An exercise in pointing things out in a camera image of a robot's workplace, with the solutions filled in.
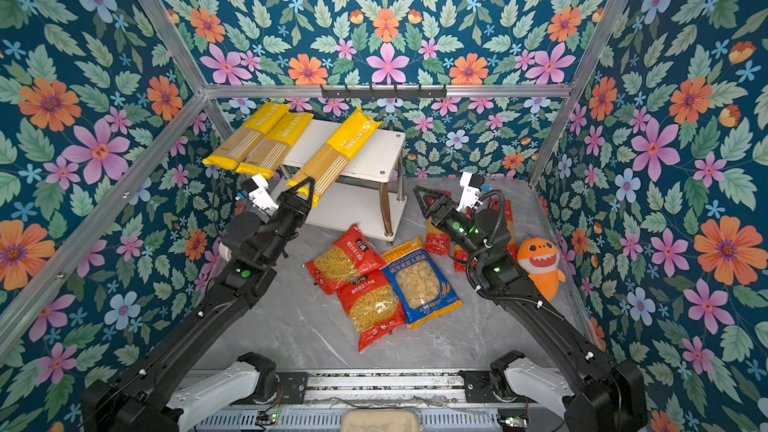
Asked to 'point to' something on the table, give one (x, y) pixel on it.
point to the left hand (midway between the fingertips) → (314, 173)
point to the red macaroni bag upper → (349, 258)
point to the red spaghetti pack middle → (461, 257)
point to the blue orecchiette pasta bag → (422, 288)
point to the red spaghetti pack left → (437, 241)
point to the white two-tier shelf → (365, 196)
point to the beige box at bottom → (381, 420)
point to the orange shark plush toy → (538, 258)
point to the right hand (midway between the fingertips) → (420, 191)
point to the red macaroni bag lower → (374, 306)
